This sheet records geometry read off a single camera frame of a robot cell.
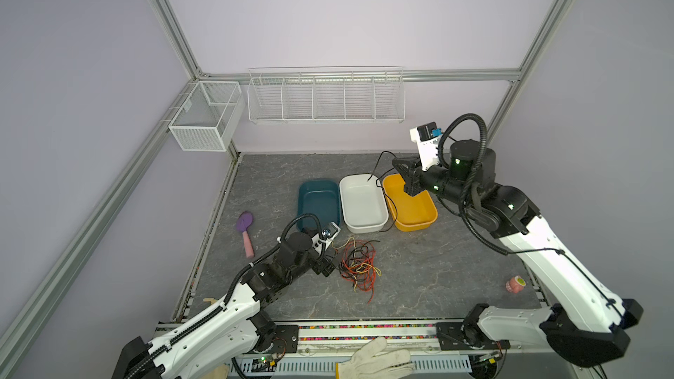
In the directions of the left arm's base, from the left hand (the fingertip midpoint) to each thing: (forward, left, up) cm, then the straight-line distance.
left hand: (329, 242), depth 78 cm
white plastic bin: (+21, -13, -11) cm, 27 cm away
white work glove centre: (-29, -9, -13) cm, 34 cm away
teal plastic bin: (+24, +3, -12) cm, 27 cm away
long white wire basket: (+51, -1, +17) cm, 54 cm away
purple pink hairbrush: (+16, +32, -13) cm, 38 cm away
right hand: (+7, -17, +27) cm, 33 cm away
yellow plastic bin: (+17, -31, -15) cm, 38 cm away
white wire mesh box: (+49, +45, +10) cm, 67 cm away
